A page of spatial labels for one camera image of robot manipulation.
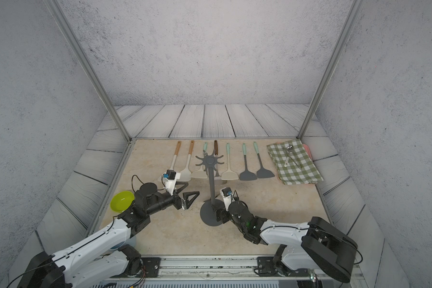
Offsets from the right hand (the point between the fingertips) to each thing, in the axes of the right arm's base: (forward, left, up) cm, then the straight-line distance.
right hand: (221, 202), depth 83 cm
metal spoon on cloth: (+41, -42, -8) cm, 59 cm away
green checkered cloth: (+29, -42, -9) cm, 52 cm away
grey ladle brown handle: (+40, +4, -7) cm, 41 cm away
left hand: (0, +10, +11) cm, 15 cm away
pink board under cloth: (+38, -53, -8) cm, 65 cm away
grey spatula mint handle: (+21, -23, -8) cm, 32 cm away
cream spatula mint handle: (+22, +12, -8) cm, 26 cm away
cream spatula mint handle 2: (+21, -3, -10) cm, 24 cm away
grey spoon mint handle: (+20, -14, -7) cm, 25 cm away
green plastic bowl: (+3, +51, -6) cm, 51 cm away
